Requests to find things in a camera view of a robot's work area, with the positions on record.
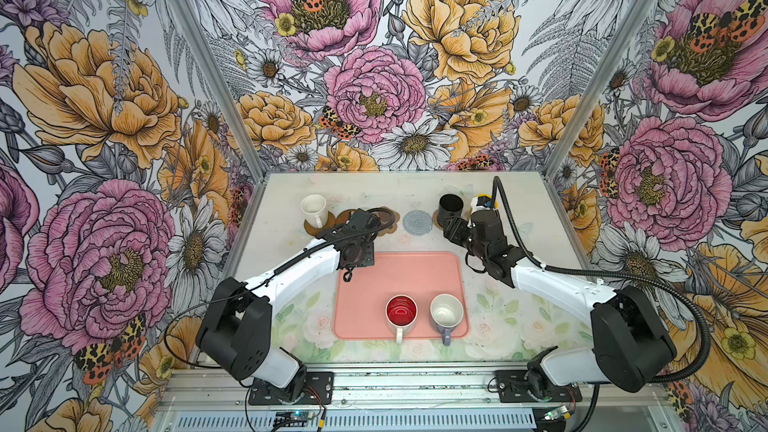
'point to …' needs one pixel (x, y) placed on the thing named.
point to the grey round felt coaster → (417, 222)
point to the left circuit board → (292, 418)
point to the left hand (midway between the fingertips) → (358, 263)
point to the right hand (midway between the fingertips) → (449, 230)
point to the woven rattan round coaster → (435, 220)
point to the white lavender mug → (446, 311)
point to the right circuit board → (556, 413)
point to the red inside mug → (401, 312)
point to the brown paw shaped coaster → (384, 217)
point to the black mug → (449, 205)
